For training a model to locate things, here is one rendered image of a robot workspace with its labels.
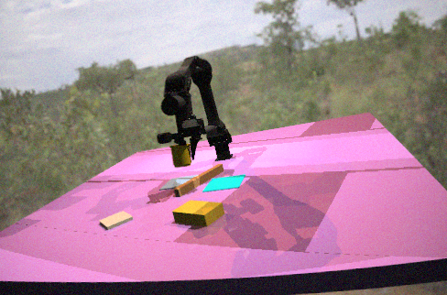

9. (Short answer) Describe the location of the orange flat bar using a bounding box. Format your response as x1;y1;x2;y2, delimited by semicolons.
173;164;224;197

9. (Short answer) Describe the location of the yellow cup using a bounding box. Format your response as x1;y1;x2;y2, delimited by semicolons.
170;144;191;168

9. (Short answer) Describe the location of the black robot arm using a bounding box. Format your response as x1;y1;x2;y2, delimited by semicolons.
160;56;233;161

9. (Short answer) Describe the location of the yellow flat block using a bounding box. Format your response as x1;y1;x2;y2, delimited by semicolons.
172;200;224;226

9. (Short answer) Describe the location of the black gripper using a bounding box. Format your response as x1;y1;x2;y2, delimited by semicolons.
157;112;217;160

